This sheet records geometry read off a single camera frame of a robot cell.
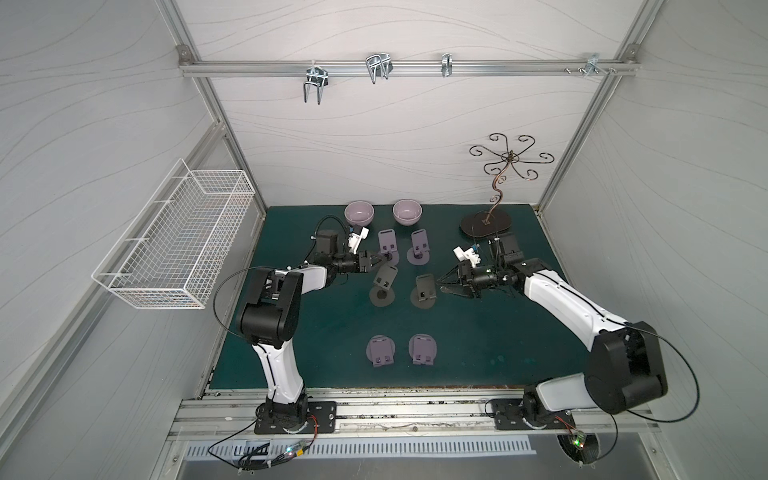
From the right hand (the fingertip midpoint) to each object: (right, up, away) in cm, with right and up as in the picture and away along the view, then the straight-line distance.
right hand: (439, 286), depth 78 cm
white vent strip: (-46, -39, -7) cm, 61 cm away
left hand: (-15, +5, +13) cm, 20 cm away
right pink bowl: (-7, +23, +38) cm, 45 cm away
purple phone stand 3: (-16, -20, +6) cm, 26 cm away
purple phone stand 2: (-3, +7, +25) cm, 26 cm away
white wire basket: (-64, +10, -9) cm, 65 cm away
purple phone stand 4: (-4, -19, +6) cm, 21 cm away
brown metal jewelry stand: (+22, +18, +37) cm, 46 cm away
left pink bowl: (-25, +22, +37) cm, 50 cm away
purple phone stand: (-14, +10, +22) cm, 29 cm away
